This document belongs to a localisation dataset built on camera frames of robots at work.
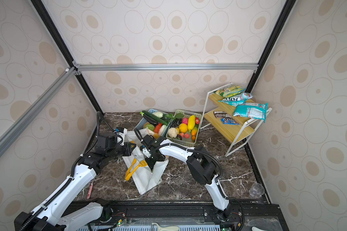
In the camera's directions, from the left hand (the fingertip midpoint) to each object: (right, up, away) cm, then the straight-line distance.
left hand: (138, 143), depth 77 cm
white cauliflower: (+18, +5, +18) cm, 26 cm away
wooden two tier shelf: (+53, +4, 0) cm, 53 cm away
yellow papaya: (+31, +12, +28) cm, 44 cm away
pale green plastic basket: (+28, 0, +26) cm, 38 cm away
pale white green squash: (+7, +18, +32) cm, 37 cm away
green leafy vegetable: (+22, +17, +33) cm, 43 cm away
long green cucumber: (+4, +16, +30) cm, 34 cm away
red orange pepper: (+7, +8, +25) cm, 27 cm away
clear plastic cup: (+66, -27, +5) cm, 71 cm away
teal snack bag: (+58, +17, -6) cm, 60 cm away
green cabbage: (+1, +9, +26) cm, 28 cm away
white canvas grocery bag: (+3, -19, +1) cm, 19 cm away
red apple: (+36, +13, +30) cm, 49 cm away
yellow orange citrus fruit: (+25, +8, +26) cm, 37 cm away
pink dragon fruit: (+27, +14, +32) cm, 44 cm away
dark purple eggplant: (0, +14, +29) cm, 33 cm away
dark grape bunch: (+19, +11, +28) cm, 36 cm away
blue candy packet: (+54, +13, +15) cm, 58 cm away
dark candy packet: (+51, +17, +20) cm, 57 cm away
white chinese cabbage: (+10, +6, +25) cm, 28 cm away
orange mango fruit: (+33, +5, +27) cm, 43 cm away
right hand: (+5, -15, +10) cm, 19 cm away
